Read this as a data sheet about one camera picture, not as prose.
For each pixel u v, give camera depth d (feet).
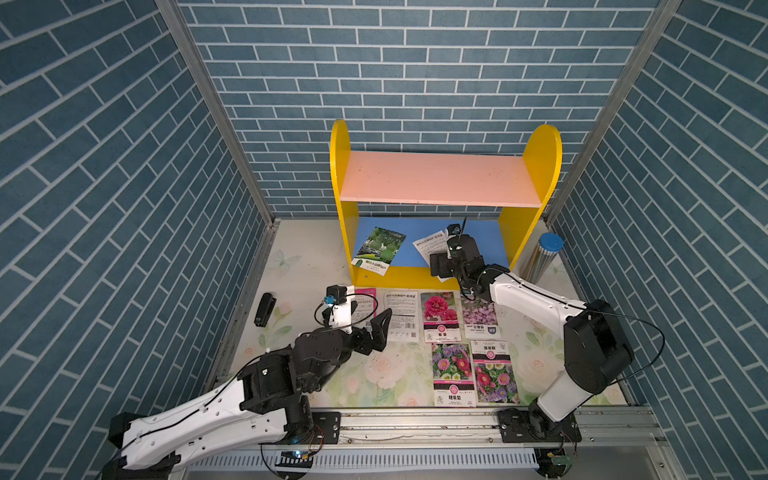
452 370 2.72
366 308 3.15
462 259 2.27
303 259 3.55
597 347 1.49
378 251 3.06
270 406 1.49
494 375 2.71
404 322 3.01
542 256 2.97
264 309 3.04
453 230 2.54
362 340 1.82
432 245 3.06
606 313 1.54
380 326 1.84
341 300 1.79
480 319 3.06
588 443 2.37
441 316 3.07
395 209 4.05
